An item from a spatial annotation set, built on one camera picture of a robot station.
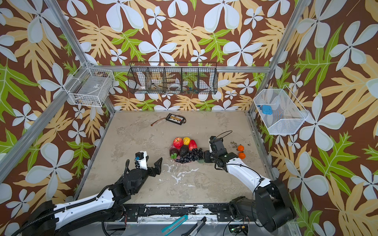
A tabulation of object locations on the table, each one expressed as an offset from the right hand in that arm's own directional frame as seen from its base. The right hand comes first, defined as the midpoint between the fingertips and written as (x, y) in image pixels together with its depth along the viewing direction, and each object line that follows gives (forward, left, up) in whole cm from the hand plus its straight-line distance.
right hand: (205, 154), depth 88 cm
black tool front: (-38, +8, -6) cm, 39 cm away
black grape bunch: (0, +7, -2) cm, 8 cm away
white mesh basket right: (+16, -43, +20) cm, 50 cm away
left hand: (-5, +28, +7) cm, 29 cm away
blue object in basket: (+20, -37, +19) cm, 46 cm away
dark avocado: (+4, +13, -1) cm, 14 cm away
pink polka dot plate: (+9, +22, -5) cm, 24 cm away
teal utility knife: (-37, +20, -6) cm, 42 cm away
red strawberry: (+7, +8, -1) cm, 10 cm away
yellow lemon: (+10, +11, -1) cm, 16 cm away
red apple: (+8, +17, 0) cm, 19 cm away
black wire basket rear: (+44, +21, +25) cm, 55 cm away
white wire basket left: (+30, +68, +28) cm, 79 cm away
